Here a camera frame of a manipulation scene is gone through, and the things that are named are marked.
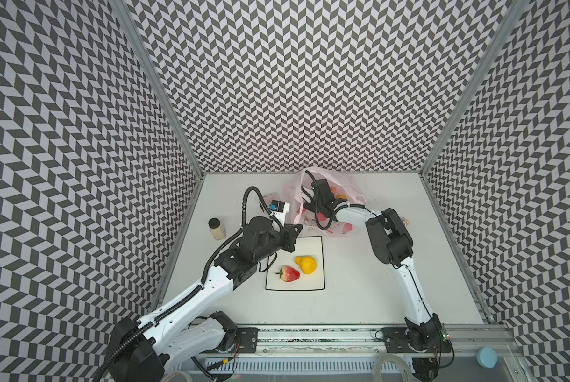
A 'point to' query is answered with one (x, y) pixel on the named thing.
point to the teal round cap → (486, 357)
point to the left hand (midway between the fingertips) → (302, 229)
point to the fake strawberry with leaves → (288, 274)
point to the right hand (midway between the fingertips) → (311, 196)
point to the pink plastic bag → (344, 189)
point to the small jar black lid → (216, 229)
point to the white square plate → (304, 246)
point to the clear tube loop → (388, 357)
